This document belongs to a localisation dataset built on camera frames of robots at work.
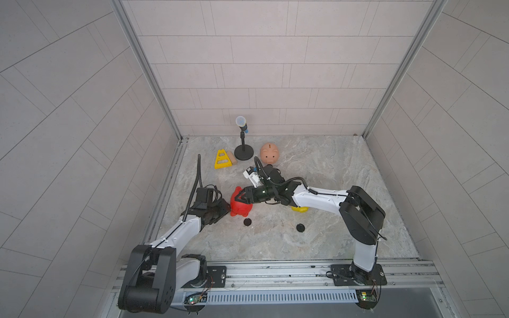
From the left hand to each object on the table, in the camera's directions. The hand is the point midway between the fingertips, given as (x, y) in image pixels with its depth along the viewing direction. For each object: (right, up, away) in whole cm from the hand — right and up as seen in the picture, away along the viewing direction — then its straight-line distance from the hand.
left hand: (231, 205), depth 89 cm
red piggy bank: (+5, +1, -8) cm, 9 cm away
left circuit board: (-7, -23, -25) cm, 35 cm away
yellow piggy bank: (+31, 0, -6) cm, 31 cm away
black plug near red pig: (+8, -6, -4) cm, 11 cm away
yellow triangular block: (-8, +20, +17) cm, 27 cm away
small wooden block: (-2, +20, +16) cm, 26 cm away
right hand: (+5, +5, -10) cm, 12 cm away
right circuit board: (+51, -27, -21) cm, 61 cm away
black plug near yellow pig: (+30, -8, -6) cm, 32 cm away
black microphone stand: (+3, +24, +19) cm, 31 cm away
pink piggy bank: (+17, +24, +10) cm, 31 cm away
